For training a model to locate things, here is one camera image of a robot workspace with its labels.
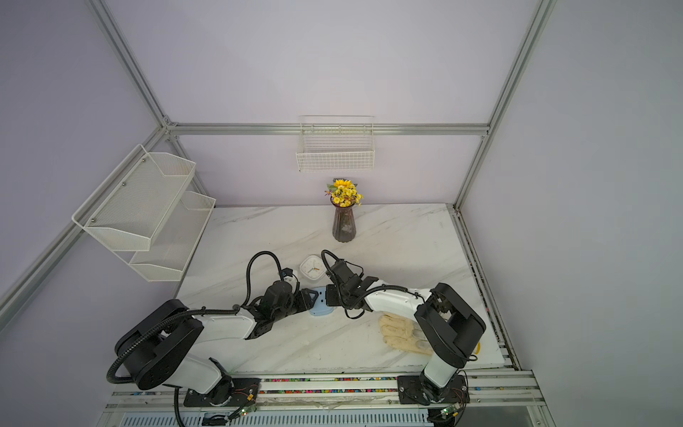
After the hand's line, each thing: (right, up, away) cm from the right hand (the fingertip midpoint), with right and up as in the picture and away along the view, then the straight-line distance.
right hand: (332, 299), depth 89 cm
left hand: (-6, 0, +1) cm, 6 cm away
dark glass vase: (+4, +25, +12) cm, 28 cm away
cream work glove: (+23, -10, -5) cm, 25 cm away
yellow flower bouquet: (+4, +37, +2) cm, 37 cm away
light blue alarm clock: (-3, -2, -4) cm, 5 cm away
